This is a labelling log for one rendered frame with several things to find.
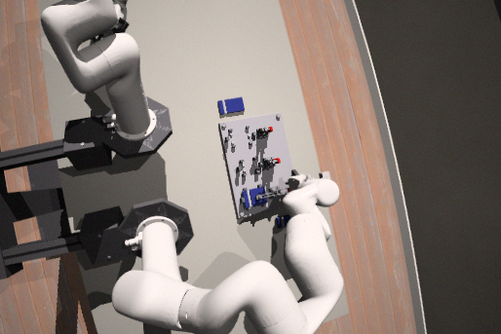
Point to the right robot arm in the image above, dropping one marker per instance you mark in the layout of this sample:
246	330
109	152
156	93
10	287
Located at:
158	296

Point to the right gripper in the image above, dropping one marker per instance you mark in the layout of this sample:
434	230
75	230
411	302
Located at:
295	180

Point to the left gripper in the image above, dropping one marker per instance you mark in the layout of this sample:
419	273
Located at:
122	16

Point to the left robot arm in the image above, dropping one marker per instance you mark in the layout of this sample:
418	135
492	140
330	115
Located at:
115	58

